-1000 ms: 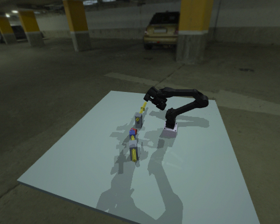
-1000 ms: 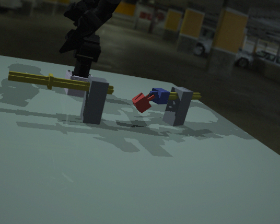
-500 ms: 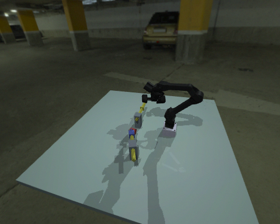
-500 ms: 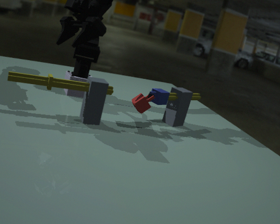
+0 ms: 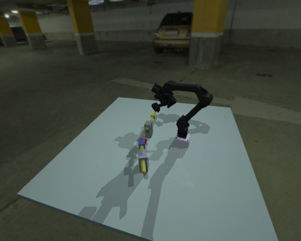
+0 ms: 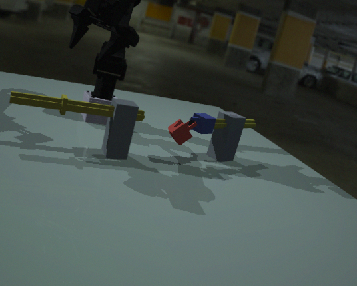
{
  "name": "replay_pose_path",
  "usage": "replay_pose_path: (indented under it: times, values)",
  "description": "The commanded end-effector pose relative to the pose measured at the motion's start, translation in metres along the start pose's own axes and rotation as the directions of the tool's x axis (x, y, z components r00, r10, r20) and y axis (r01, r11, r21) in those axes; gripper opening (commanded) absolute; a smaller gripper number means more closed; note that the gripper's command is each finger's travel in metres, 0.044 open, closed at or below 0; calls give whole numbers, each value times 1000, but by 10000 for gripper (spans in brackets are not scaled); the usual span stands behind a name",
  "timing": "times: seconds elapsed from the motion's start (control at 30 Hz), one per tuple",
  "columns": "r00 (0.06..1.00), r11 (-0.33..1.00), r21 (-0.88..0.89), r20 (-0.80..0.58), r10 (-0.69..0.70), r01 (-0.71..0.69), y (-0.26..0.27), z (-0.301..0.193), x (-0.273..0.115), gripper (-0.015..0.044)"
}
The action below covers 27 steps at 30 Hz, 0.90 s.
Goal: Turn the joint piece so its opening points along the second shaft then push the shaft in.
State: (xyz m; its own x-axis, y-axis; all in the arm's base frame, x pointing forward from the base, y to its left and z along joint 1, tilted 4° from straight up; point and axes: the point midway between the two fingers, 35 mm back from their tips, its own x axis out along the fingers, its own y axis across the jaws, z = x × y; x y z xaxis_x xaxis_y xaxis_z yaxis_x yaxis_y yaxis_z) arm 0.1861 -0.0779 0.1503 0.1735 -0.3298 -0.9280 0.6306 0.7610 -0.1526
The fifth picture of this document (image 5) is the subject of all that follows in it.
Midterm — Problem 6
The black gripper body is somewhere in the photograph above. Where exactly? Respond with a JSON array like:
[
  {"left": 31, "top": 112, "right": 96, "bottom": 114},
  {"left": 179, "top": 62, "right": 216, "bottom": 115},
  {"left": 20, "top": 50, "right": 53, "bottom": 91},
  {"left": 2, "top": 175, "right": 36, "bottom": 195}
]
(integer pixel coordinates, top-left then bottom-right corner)
[{"left": 152, "top": 96, "right": 176, "bottom": 112}]

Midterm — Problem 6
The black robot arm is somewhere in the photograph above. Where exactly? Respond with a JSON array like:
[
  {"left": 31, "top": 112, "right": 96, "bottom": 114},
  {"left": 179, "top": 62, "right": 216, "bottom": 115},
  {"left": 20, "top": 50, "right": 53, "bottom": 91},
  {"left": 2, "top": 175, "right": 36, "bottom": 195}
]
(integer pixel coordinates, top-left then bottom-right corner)
[{"left": 152, "top": 80, "right": 213, "bottom": 139}]

